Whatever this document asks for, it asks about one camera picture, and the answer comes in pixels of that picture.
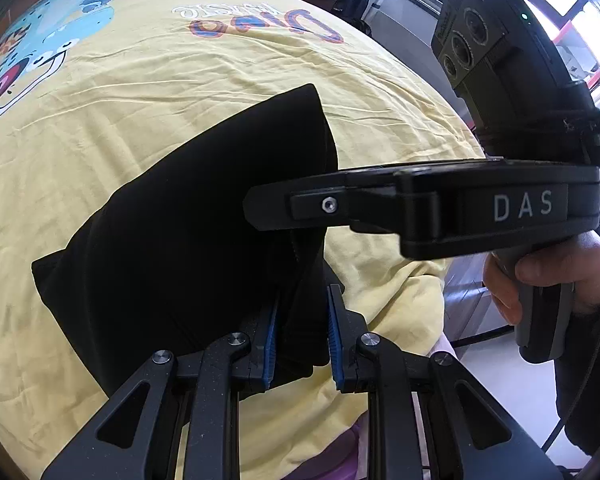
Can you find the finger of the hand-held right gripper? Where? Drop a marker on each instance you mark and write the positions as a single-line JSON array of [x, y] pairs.
[[310, 202]]

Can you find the purple bed sheet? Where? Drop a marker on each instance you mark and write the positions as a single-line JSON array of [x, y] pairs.
[[340, 452]]

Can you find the person's right hand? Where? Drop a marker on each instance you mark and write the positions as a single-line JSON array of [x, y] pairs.
[[550, 265]]

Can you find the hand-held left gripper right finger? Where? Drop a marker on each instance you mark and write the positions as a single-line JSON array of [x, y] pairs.
[[336, 345]]

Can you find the yellow printed blanket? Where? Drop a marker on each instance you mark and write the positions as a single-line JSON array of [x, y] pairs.
[[130, 85]]

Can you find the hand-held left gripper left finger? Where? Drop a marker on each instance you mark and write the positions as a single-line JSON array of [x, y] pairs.
[[269, 355]]

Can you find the black pants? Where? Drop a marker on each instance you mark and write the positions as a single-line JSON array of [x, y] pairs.
[[180, 220]]

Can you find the person's right forearm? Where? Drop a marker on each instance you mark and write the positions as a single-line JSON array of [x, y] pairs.
[[590, 385]]

